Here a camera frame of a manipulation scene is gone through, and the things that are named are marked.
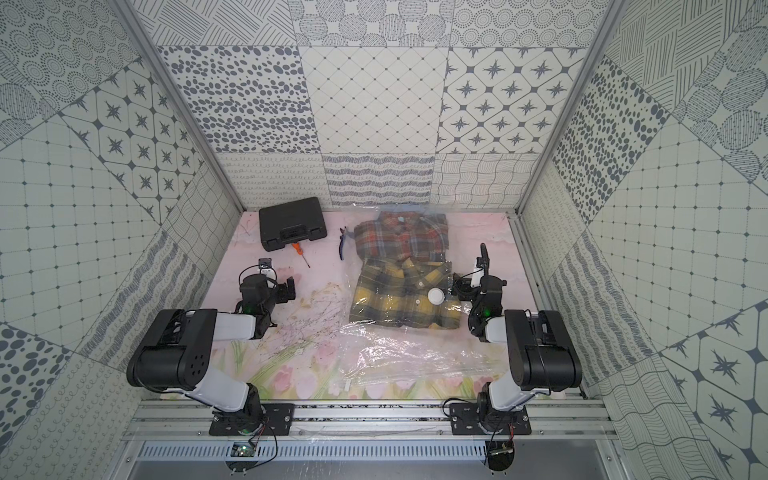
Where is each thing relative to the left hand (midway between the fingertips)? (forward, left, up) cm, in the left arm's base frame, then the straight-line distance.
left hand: (284, 277), depth 95 cm
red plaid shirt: (+20, -35, -1) cm, 40 cm away
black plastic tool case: (+25, +4, 0) cm, 25 cm away
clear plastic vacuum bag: (-14, -38, -4) cm, 41 cm away
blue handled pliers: (+19, -15, -5) cm, 25 cm away
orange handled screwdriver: (+15, 0, -4) cm, 15 cm away
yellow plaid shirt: (-3, -40, -2) cm, 40 cm away
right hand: (+2, -60, -1) cm, 60 cm away
